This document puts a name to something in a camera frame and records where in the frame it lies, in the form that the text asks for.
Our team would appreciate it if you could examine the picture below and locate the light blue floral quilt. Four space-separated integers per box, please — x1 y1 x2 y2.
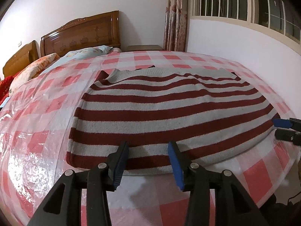
42 45 113 73

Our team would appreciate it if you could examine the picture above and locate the red blanket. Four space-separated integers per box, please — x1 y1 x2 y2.
0 76 14 104

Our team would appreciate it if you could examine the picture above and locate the orange floral pillow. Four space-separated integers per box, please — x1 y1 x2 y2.
8 53 60 96

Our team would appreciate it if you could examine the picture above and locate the window with white bars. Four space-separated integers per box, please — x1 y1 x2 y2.
192 0 300 43

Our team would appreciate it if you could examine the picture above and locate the red grey striped sweater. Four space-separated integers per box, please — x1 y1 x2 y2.
66 67 278 174

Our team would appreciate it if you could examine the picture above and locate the pink floral curtain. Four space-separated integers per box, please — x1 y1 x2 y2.
163 0 188 52

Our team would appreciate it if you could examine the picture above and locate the wooden nightstand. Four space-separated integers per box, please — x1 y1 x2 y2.
127 45 163 52

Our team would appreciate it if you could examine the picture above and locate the dark wooden headboard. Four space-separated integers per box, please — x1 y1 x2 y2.
40 10 121 57

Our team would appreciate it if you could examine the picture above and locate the light wooden headboard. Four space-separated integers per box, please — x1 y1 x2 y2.
3 40 39 78

